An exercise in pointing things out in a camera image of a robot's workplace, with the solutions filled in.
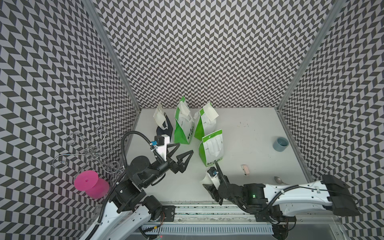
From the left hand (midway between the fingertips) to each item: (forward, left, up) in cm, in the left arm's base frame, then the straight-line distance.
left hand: (186, 150), depth 60 cm
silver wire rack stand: (+10, +49, -18) cm, 53 cm away
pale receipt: (-7, -9, -14) cm, 18 cm away
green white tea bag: (+28, +4, -16) cm, 32 cm away
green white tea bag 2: (+26, -10, -13) cm, 31 cm away
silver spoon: (-2, -50, -31) cm, 59 cm away
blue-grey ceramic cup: (+19, -57, -28) cm, 66 cm away
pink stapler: (+4, -32, -30) cm, 44 cm away
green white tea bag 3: (+8, -11, -14) cm, 20 cm away
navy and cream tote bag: (+27, +17, -15) cm, 35 cm away
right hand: (-7, -10, -20) cm, 24 cm away
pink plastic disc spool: (-12, +35, -2) cm, 37 cm away
